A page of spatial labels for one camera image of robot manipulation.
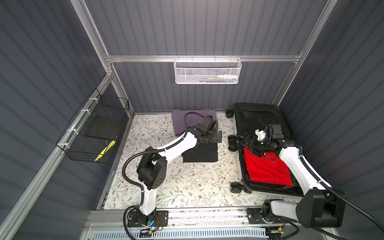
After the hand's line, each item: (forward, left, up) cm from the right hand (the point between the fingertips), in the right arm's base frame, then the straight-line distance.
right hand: (246, 146), depth 82 cm
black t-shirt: (+4, +24, -13) cm, 28 cm away
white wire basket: (+71, +19, +5) cm, 73 cm away
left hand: (+8, +16, -1) cm, 18 cm away
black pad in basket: (+2, +73, +16) cm, 75 cm away
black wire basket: (-3, +78, +15) cm, 80 cm away
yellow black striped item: (-10, +71, +12) cm, 72 cm away
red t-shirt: (-8, -14, -12) cm, 20 cm away
